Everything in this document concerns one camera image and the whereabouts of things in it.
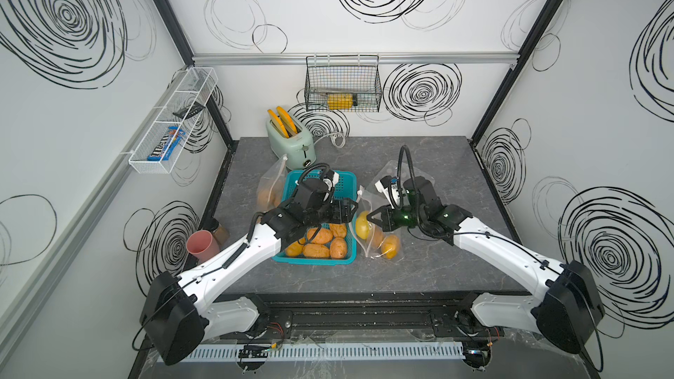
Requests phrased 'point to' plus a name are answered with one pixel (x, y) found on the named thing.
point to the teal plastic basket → (344, 193)
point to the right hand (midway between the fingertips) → (370, 217)
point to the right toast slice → (288, 120)
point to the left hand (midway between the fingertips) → (350, 206)
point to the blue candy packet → (162, 145)
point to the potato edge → (338, 230)
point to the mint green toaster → (299, 149)
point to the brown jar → (221, 234)
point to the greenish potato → (362, 225)
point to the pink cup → (202, 244)
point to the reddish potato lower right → (338, 248)
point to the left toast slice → (278, 123)
